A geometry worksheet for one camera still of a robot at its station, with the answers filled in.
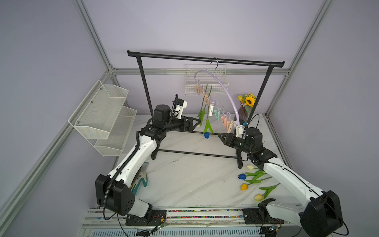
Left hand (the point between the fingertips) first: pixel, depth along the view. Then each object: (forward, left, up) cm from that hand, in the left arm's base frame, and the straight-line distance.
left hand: (194, 121), depth 73 cm
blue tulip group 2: (-16, -37, -29) cm, 50 cm away
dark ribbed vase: (+18, -32, -13) cm, 39 cm away
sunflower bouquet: (+24, -35, -6) cm, 43 cm away
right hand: (-3, -14, -10) cm, 18 cm away
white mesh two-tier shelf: (+5, +50, -2) cm, 50 cm away
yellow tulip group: (-22, -29, -30) cm, 47 cm away
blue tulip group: (+7, -9, -14) cm, 18 cm away
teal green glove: (-17, +31, -30) cm, 46 cm away
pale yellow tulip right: (-24, -43, -31) cm, 58 cm away
